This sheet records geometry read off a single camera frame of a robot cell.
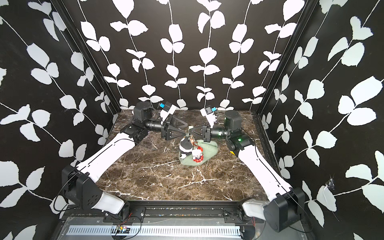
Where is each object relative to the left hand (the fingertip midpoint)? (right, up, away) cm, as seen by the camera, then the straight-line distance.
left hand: (185, 129), depth 64 cm
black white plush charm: (0, -9, +7) cm, 12 cm away
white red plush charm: (+6, -13, +9) cm, 17 cm away
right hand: (+2, -1, +1) cm, 3 cm away
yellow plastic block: (+29, -17, +33) cm, 47 cm away
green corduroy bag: (+12, -11, +10) cm, 19 cm away
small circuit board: (-32, -49, +6) cm, 58 cm away
